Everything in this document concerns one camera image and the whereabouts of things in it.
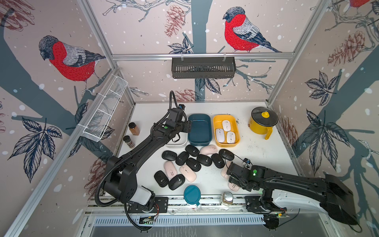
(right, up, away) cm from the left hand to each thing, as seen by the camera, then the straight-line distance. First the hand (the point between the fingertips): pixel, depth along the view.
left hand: (189, 119), depth 85 cm
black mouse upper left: (-5, -24, +4) cm, 25 cm away
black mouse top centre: (+2, -20, +6) cm, 21 cm away
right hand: (+25, -34, -3) cm, 42 cm away
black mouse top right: (+23, -22, +6) cm, 33 cm away
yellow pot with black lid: (+51, -1, +16) cm, 53 cm away
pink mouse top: (+12, -19, +6) cm, 24 cm away
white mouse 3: (+26, -5, +19) cm, 33 cm away
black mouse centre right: (+9, -25, +2) cm, 26 cm away
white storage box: (-4, -10, -12) cm, 16 cm away
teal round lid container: (+2, -37, -14) cm, 39 cm away
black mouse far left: (-13, -23, +5) cm, 26 cm away
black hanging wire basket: (+10, +37, +20) cm, 43 cm away
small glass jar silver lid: (+18, -36, -18) cm, 44 cm away
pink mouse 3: (-1, -31, -1) cm, 31 cm away
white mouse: (+21, -11, +13) cm, 27 cm away
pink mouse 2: (-11, -28, -2) cm, 31 cm away
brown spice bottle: (-38, -7, +12) cm, 40 cm away
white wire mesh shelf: (-54, -2, 0) cm, 54 cm away
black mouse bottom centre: (-7, -34, -5) cm, 35 cm away
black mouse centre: (+2, -27, +1) cm, 27 cm away
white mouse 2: (+28, -13, +13) cm, 33 cm away
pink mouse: (+24, -36, -7) cm, 44 cm away
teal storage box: (+8, -11, +16) cm, 21 cm away
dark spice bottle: (-38, -12, +3) cm, 40 cm away
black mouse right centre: (+17, -25, +1) cm, 30 cm away
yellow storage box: (+20, -4, +20) cm, 29 cm away
